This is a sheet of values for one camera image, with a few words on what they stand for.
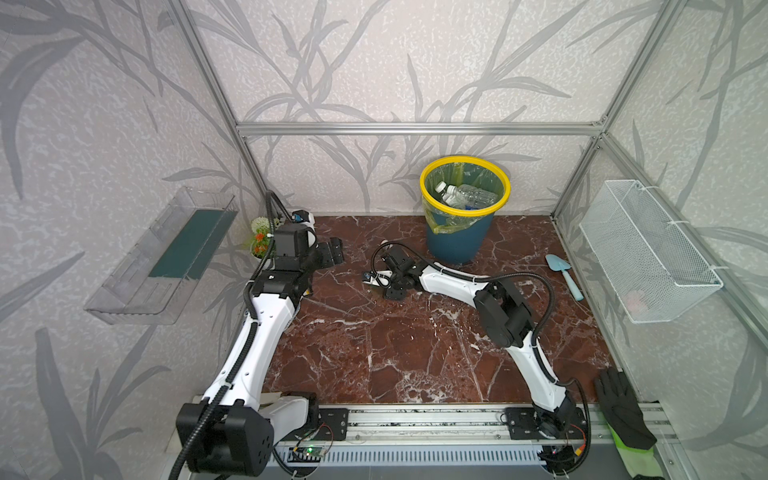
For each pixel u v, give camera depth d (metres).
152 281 0.64
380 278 0.86
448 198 1.00
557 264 1.05
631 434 0.72
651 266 0.64
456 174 1.01
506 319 0.57
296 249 0.58
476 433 0.72
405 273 0.76
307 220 0.69
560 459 0.74
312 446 0.71
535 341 0.59
